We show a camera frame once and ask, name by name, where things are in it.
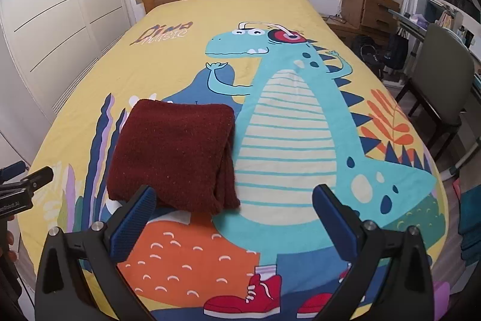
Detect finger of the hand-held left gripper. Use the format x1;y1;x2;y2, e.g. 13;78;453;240
0;161;27;181
17;167;54;190

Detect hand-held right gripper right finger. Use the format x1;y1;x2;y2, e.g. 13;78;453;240
312;184;436;321

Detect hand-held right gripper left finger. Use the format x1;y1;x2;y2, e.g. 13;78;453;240
35;185;166;321

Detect dark red knit sweater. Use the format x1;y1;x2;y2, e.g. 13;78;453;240
107;99;241;214

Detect person's left hand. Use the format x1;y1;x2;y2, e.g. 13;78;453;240
0;215;17;263

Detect yellow dinosaur printed blanket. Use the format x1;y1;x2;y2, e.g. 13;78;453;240
17;0;449;321

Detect teal folded cloth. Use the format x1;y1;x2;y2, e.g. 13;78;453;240
458;187;481;263

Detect white wardrobe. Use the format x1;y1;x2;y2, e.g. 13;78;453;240
0;0;151;164

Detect black backpack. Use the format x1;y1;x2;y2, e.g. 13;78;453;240
351;35;386;79

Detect dark blue bag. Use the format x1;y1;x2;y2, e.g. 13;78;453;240
383;29;410;71

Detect grey study desk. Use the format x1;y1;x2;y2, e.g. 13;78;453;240
387;7;481;182

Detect low wooden nightstand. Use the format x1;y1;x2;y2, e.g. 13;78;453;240
323;14;380;43

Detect wooden drawer cabinet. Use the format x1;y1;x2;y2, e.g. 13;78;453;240
340;0;401;30

